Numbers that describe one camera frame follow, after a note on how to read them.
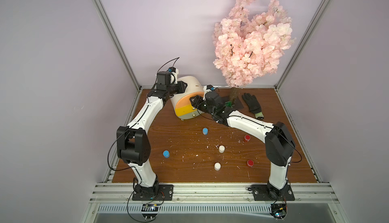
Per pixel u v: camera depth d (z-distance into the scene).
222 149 0.85
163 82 0.67
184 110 0.90
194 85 0.89
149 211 0.72
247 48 0.62
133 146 0.47
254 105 1.07
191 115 0.96
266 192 0.66
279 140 0.51
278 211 0.70
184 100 0.83
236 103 1.09
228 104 1.04
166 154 0.83
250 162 0.80
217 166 0.79
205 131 0.93
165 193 0.73
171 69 0.76
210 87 0.77
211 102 0.64
